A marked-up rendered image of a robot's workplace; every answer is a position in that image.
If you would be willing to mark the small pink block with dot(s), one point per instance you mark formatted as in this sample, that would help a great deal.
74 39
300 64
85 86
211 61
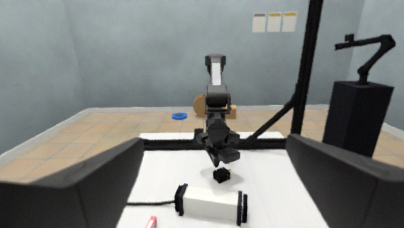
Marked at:
152 222

